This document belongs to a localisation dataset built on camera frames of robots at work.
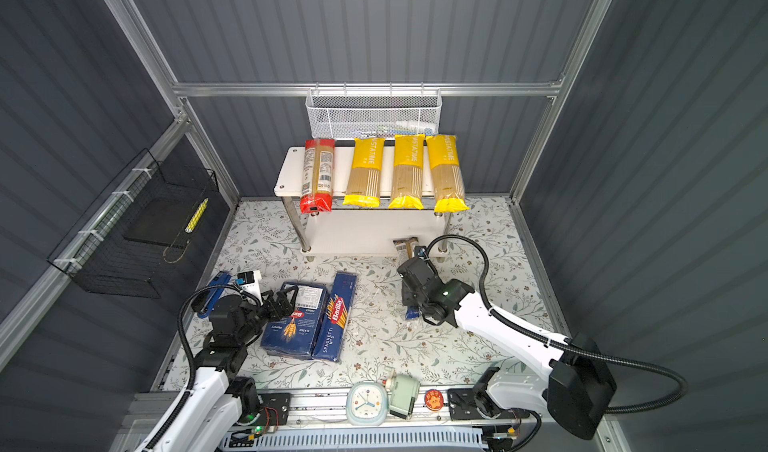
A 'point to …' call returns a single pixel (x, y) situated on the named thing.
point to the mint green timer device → (402, 391)
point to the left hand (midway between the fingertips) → (284, 290)
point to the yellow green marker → (197, 216)
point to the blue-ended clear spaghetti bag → (405, 248)
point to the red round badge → (434, 400)
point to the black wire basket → (124, 243)
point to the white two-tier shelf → (352, 230)
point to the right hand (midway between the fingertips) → (414, 286)
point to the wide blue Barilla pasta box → (296, 334)
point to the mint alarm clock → (367, 404)
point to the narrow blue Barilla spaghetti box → (331, 337)
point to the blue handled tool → (216, 291)
